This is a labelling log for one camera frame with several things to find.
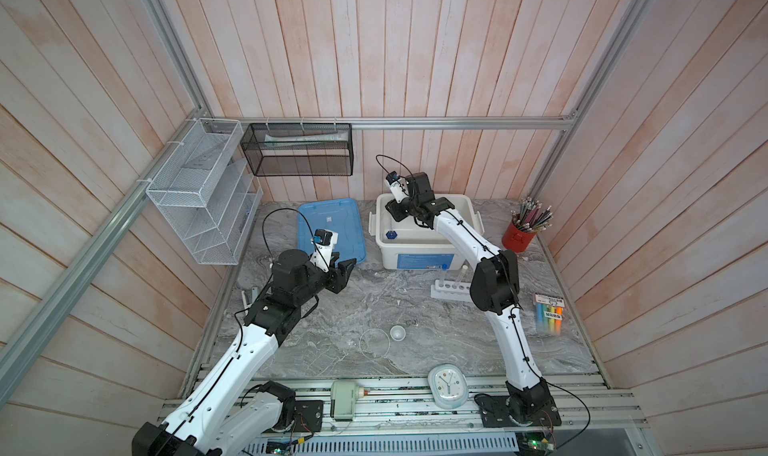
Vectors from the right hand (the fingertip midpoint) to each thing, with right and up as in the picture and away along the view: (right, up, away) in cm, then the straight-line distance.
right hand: (390, 201), depth 99 cm
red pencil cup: (+44, -13, +3) cm, 46 cm away
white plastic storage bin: (+4, -15, -11) cm, 19 cm away
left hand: (-12, -19, -25) cm, 33 cm away
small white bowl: (+2, -41, -13) cm, 43 cm away
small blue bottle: (+1, -11, +11) cm, 16 cm away
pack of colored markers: (+49, -36, -9) cm, 61 cm away
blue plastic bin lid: (-20, -4, +19) cm, 28 cm away
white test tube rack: (+19, -29, -5) cm, 35 cm away
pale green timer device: (-13, -52, -27) cm, 60 cm away
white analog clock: (+14, -51, -23) cm, 58 cm away
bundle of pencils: (+47, -5, -1) cm, 48 cm away
